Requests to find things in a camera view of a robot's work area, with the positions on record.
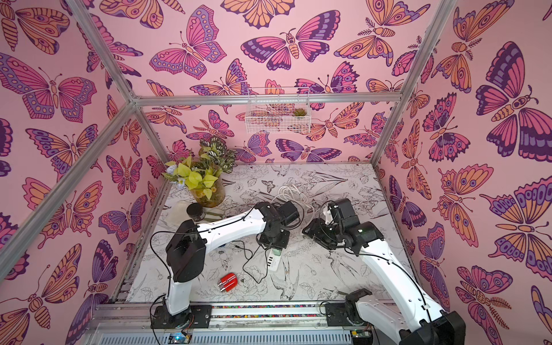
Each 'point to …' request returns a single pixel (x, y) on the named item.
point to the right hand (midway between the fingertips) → (308, 232)
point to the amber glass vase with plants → (203, 174)
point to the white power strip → (274, 258)
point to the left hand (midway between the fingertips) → (284, 247)
